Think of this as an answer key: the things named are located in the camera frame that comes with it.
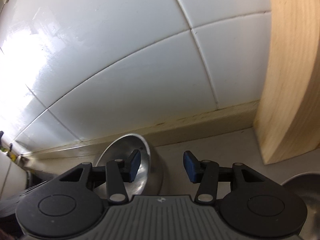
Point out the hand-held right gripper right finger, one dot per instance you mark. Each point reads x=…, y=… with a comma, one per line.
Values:
x=190, y=166

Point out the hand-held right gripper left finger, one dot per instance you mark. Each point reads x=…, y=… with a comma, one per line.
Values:
x=135, y=165

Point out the steel bowl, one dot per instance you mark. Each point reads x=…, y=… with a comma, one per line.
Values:
x=307, y=187
x=117, y=148

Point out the grey counter mat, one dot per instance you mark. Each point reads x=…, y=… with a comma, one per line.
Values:
x=250, y=160

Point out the aluminium steamer pot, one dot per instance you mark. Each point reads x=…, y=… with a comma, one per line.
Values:
x=10, y=175

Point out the black gas stove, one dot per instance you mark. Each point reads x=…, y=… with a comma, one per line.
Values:
x=15, y=202

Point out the wooden knife block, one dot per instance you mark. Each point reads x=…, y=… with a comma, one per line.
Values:
x=287, y=80

